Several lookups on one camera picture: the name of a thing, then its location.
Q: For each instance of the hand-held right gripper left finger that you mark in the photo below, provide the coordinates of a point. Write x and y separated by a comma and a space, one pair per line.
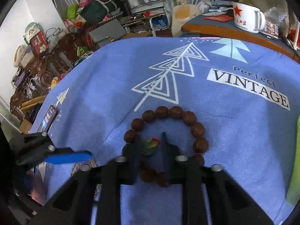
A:
131, 164

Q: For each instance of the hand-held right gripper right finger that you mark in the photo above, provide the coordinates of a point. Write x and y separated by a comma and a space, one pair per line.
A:
170, 164

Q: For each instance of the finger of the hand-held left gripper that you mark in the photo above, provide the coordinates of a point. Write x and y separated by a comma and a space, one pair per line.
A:
68, 157
27, 184

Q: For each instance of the green orange charm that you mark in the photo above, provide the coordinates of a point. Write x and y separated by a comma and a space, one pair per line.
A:
150, 146

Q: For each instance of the green plastic basket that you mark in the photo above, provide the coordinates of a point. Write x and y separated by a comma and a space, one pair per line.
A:
295, 168

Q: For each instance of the black smartphone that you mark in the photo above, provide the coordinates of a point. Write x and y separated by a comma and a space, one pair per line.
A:
48, 118

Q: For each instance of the blue printed bedsheet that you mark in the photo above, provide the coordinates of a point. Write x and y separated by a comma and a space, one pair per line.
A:
222, 112

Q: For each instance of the small yellow toy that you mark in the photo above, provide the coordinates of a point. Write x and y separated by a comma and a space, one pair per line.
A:
54, 83

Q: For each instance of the carved brown wooden furniture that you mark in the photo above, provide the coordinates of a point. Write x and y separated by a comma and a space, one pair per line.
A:
46, 75

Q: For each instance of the red printed box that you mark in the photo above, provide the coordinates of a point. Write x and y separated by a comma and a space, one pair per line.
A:
39, 42

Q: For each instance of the grey box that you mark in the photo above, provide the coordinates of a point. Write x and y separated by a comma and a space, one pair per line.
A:
106, 31

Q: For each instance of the white cartoon printed bag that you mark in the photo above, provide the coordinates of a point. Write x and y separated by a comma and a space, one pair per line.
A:
32, 29

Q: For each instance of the blue striped shoebox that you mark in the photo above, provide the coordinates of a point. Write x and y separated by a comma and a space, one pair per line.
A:
159, 23

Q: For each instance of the wooden desk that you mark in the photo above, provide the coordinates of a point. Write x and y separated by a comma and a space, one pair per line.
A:
234, 35

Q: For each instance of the beige tote bag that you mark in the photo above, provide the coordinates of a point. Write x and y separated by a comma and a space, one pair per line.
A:
185, 21

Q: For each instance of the dark green duffel bag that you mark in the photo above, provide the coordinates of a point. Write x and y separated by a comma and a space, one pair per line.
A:
98, 10

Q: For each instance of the red packet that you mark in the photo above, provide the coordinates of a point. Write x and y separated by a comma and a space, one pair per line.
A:
219, 18

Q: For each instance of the white enamel mug red star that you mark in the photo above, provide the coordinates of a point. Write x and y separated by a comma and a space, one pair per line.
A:
243, 18

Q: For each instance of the small printed box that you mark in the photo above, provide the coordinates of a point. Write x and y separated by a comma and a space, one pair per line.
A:
271, 29

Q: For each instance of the clear plastic bag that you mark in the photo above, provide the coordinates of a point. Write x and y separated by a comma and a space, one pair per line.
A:
277, 14

